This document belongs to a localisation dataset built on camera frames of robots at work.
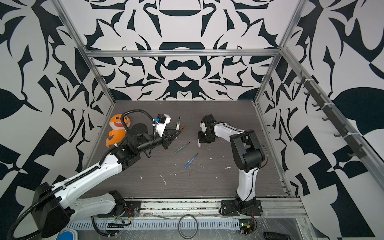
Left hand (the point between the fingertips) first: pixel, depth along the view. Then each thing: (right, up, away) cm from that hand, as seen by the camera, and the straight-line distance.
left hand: (180, 127), depth 68 cm
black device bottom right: (+42, -49, 0) cm, 64 cm away
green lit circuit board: (+31, -46, +3) cm, 56 cm away
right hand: (+11, -9, +29) cm, 32 cm away
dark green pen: (-2, -15, +26) cm, 30 cm away
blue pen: (+4, -21, +21) cm, 30 cm away
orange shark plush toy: (-42, -5, +28) cm, 50 cm away
